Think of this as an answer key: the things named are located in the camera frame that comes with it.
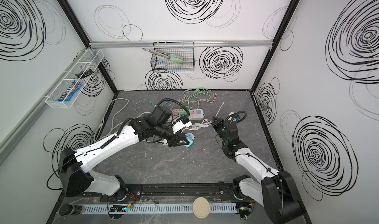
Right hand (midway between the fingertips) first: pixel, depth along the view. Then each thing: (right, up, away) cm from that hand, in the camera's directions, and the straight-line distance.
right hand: (213, 116), depth 83 cm
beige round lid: (-8, -39, -18) cm, 44 cm away
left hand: (-15, -11, -12) cm, 22 cm away
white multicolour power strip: (-10, 0, +20) cm, 22 cm away
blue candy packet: (-73, +14, -12) cm, 75 cm away
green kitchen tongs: (-25, +37, +10) cm, 46 cm away
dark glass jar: (-65, -37, -21) cm, 78 cm away
